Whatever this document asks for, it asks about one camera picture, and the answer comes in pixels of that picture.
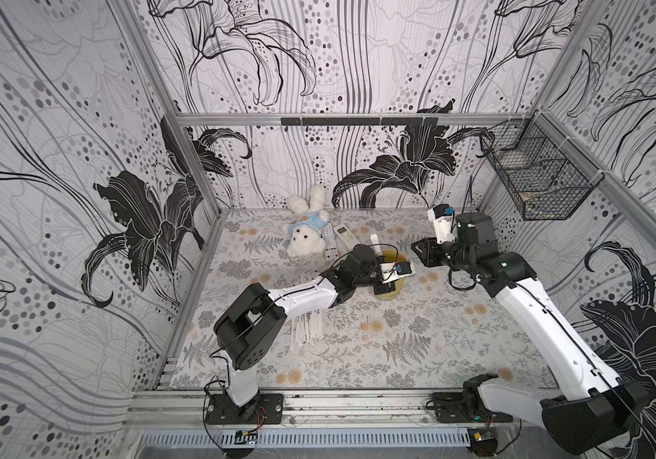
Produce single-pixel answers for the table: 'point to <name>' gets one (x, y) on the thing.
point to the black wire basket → (546, 173)
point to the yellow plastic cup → (400, 283)
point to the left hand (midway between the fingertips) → (403, 273)
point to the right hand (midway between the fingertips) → (419, 242)
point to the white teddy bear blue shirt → (305, 237)
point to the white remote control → (331, 250)
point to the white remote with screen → (345, 238)
